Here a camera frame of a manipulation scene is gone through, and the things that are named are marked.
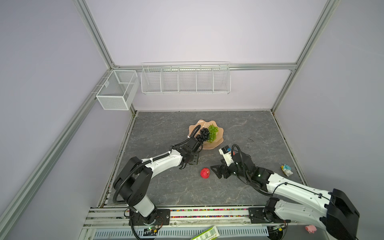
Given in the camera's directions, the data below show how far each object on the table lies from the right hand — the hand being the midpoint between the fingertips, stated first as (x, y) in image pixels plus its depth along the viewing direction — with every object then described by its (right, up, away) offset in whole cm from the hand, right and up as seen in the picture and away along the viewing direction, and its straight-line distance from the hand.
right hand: (216, 165), depth 79 cm
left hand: (-13, +1, +11) cm, 17 cm away
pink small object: (+42, -27, -11) cm, 51 cm away
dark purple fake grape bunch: (-6, +15, +20) cm, 26 cm away
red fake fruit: (-6, -6, +5) cm, 10 cm away
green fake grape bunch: (0, +17, +23) cm, 29 cm away
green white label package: (-4, -27, -13) cm, 31 cm away
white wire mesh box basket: (-61, +43, +15) cm, 76 cm away
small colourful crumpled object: (+42, -5, +8) cm, 43 cm away
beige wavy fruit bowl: (-4, +8, +19) cm, 21 cm away
